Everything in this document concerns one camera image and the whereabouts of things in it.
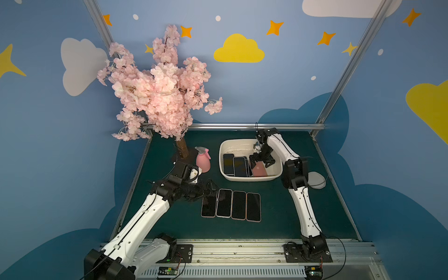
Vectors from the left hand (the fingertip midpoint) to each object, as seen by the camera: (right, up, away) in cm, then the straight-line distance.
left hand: (212, 189), depth 76 cm
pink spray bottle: (-6, +12, +19) cm, 23 cm away
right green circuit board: (+44, -35, -3) cm, 56 cm away
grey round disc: (+58, 0, +23) cm, 63 cm away
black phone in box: (+8, +10, +28) cm, 31 cm away
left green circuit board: (-18, -33, -4) cm, 38 cm away
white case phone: (+5, -11, +14) cm, 19 cm away
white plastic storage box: (+18, +19, +37) cm, 45 cm away
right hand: (+27, +8, +27) cm, 39 cm away
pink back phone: (+26, +5, +27) cm, 38 cm away
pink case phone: (+13, -12, +13) cm, 22 cm away
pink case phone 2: (+20, -12, +10) cm, 25 cm away
